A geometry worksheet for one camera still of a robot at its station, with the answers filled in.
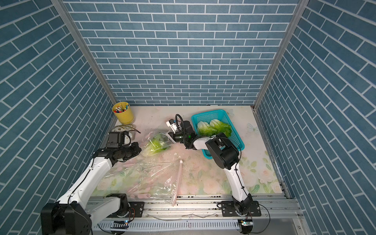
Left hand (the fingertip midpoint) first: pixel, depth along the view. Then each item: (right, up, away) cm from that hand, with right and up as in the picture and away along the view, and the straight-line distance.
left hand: (145, 148), depth 83 cm
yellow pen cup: (-23, +23, +21) cm, 39 cm away
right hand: (+9, +4, +5) cm, 11 cm away
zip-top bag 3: (+5, -8, +8) cm, 12 cm away
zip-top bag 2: (0, -17, -4) cm, 17 cm away
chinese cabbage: (+35, +10, +13) cm, 39 cm away
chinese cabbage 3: (+7, +2, +4) cm, 8 cm away
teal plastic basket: (+39, +19, +23) cm, 50 cm away
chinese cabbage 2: (+43, +12, +16) cm, 47 cm away
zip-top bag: (+2, +6, 0) cm, 6 cm away
